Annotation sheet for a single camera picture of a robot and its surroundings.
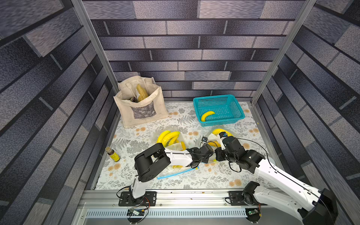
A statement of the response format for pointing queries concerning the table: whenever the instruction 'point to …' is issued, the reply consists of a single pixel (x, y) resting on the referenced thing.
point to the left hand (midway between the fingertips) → (207, 154)
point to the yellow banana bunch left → (167, 138)
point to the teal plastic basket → (227, 108)
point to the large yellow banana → (203, 117)
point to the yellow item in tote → (142, 92)
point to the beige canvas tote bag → (152, 108)
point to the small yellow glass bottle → (115, 156)
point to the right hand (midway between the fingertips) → (213, 149)
